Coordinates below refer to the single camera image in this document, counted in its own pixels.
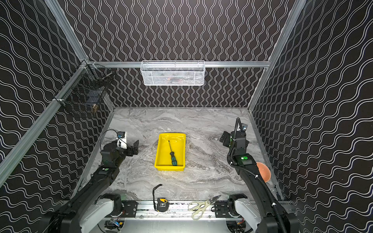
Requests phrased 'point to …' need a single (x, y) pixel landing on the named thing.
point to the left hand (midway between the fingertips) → (133, 140)
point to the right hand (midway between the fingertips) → (234, 135)
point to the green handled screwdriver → (174, 162)
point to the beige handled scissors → (199, 207)
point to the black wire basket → (84, 92)
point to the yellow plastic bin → (163, 160)
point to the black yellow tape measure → (162, 204)
